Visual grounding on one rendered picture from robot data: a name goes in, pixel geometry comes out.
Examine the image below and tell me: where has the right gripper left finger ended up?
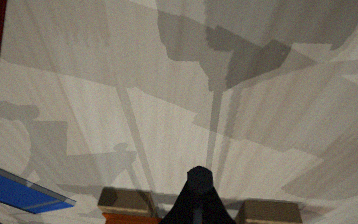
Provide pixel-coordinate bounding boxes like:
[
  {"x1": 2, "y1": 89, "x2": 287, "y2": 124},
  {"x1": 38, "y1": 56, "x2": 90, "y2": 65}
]
[{"x1": 158, "y1": 181, "x2": 194, "y2": 224}]

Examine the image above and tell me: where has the dark grey rod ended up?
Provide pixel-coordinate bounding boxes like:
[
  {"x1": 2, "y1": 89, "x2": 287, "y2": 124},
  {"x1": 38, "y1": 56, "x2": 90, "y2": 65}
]
[{"x1": 187, "y1": 166, "x2": 213, "y2": 224}]

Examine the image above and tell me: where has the blue notebook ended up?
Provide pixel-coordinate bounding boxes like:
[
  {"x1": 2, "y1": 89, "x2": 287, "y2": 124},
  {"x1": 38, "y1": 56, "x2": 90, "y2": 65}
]
[{"x1": 0, "y1": 169, "x2": 76, "y2": 214}]

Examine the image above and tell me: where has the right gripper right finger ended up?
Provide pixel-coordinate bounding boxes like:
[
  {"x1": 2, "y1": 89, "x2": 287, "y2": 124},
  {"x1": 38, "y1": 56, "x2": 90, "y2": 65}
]
[{"x1": 202, "y1": 186, "x2": 236, "y2": 224}]

